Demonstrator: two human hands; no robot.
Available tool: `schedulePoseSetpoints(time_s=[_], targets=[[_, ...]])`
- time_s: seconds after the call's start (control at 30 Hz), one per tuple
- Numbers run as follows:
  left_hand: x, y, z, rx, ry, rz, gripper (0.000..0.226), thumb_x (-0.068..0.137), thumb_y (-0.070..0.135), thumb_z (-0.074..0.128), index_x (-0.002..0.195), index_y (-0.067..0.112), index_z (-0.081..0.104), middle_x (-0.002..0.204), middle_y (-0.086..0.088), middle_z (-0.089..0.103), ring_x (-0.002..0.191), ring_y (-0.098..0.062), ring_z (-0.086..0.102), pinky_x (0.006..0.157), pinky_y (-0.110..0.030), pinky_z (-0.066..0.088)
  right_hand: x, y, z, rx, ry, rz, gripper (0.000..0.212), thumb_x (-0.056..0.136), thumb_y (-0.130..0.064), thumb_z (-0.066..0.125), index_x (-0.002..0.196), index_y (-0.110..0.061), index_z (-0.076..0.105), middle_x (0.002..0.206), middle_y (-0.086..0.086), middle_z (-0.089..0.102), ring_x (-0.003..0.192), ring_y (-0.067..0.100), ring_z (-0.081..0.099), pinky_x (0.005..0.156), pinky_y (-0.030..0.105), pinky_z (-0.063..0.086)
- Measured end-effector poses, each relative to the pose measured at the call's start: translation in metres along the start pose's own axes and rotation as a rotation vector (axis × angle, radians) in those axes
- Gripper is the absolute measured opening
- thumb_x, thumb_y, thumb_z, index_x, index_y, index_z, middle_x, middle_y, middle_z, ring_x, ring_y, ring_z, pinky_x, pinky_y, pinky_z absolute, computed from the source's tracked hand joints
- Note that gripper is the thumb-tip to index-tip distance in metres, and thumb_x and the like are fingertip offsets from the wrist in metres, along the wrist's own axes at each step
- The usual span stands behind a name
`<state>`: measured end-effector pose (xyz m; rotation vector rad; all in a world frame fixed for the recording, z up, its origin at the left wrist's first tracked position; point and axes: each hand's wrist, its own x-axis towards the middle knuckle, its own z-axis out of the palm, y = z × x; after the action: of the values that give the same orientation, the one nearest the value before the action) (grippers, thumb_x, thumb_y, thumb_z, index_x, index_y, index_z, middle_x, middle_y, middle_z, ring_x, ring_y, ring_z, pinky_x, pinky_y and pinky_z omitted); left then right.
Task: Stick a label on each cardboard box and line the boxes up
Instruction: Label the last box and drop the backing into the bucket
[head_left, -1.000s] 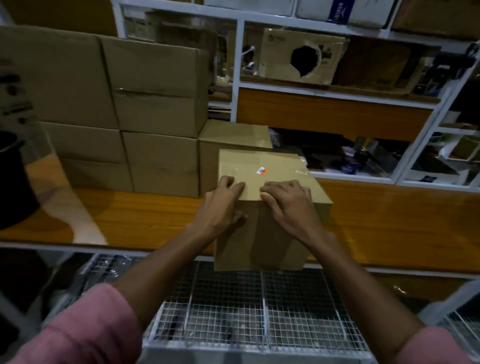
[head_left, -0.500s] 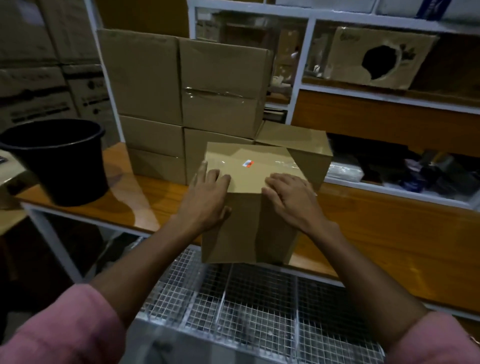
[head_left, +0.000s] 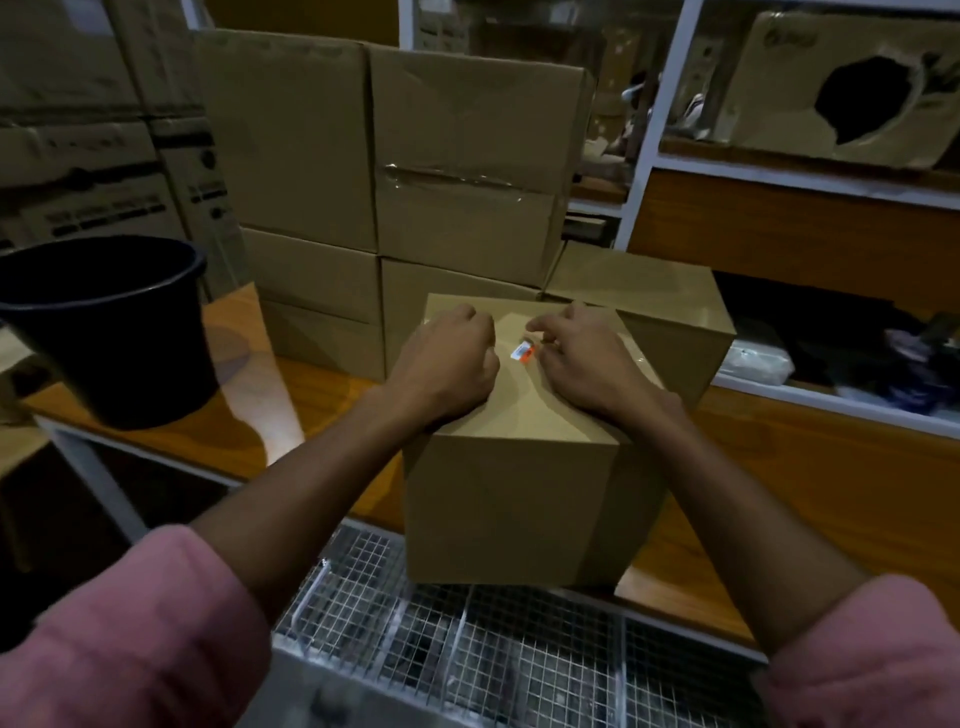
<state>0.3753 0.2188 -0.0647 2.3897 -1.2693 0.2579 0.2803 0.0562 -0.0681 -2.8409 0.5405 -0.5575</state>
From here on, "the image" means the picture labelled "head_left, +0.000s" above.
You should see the person's left hand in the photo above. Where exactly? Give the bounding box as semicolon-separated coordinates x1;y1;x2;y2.
373;302;502;434

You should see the person's right hand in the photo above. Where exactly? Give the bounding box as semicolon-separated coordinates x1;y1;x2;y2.
524;302;688;438

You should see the plain brown cardboard box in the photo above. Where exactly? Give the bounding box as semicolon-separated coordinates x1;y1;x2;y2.
241;227;386;382
191;28;380;254
543;239;738;410
402;292;669;588
367;43;598;288
380;257;543;376

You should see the black plastic bucket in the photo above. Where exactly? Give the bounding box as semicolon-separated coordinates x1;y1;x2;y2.
0;236;220;431

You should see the person's right forearm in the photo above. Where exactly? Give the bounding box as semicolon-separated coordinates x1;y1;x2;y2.
641;397;868;654

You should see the person's left forearm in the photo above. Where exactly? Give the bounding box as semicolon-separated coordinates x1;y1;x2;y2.
191;389;421;624

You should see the Pico box with hole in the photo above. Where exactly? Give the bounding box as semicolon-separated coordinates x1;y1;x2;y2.
716;9;960;170

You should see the stack of large appliance cartons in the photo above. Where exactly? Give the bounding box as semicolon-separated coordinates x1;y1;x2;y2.
0;0;249;298

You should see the white plastic pack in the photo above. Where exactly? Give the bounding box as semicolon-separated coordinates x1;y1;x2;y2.
719;341;796;386

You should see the wooden drawer panel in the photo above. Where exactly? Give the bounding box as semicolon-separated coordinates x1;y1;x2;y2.
628;168;960;313

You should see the white metal shelf rack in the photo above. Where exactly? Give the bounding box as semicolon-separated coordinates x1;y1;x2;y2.
179;0;960;440

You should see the pink right shirt sleeve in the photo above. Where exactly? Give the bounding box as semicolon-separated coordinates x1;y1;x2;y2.
753;575;960;728

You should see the pink shirt sleeve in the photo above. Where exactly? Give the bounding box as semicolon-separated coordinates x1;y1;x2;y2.
0;524;273;728
753;575;960;728

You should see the pink left shirt sleeve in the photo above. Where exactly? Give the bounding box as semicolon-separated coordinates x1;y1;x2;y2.
0;524;273;728

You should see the wire mesh cage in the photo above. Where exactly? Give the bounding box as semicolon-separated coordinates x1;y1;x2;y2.
273;521;770;728

